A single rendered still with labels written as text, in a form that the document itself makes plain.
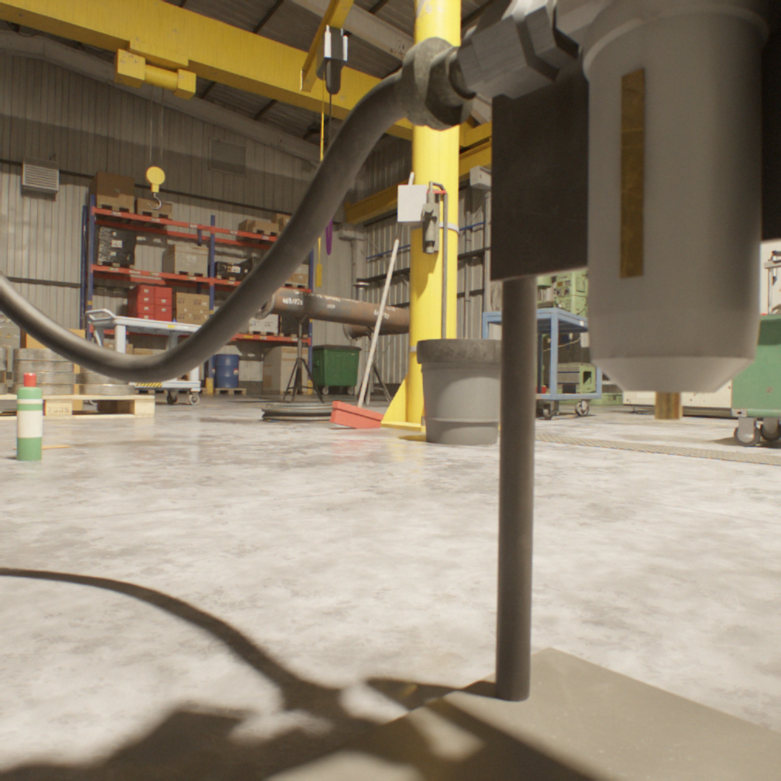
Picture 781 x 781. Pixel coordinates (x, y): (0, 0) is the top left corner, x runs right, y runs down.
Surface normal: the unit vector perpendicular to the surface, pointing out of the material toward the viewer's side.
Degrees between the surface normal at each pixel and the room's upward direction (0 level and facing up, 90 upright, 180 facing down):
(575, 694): 0
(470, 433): 95
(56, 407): 90
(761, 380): 90
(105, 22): 90
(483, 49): 120
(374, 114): 134
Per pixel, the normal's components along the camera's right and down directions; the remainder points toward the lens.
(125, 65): 0.57, 0.01
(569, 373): -0.81, -0.01
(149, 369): -0.41, 0.07
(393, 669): 0.02, -1.00
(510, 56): -0.66, 0.49
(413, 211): -0.18, 0.00
